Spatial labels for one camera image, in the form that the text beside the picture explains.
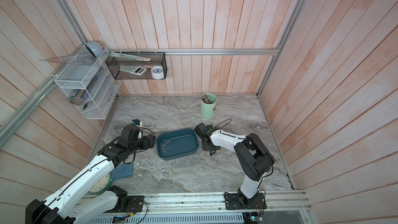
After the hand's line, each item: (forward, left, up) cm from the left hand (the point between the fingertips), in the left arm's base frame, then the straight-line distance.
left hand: (147, 140), depth 82 cm
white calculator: (+43, +13, +14) cm, 47 cm away
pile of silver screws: (0, -7, -11) cm, 14 cm away
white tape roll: (+39, -2, +15) cm, 42 cm away
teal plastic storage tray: (+4, -13, -12) cm, 18 cm away
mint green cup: (+25, -34, -5) cm, 42 cm away
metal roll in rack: (+13, +34, +18) cm, 41 cm away
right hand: (+4, -35, -13) cm, 38 cm away
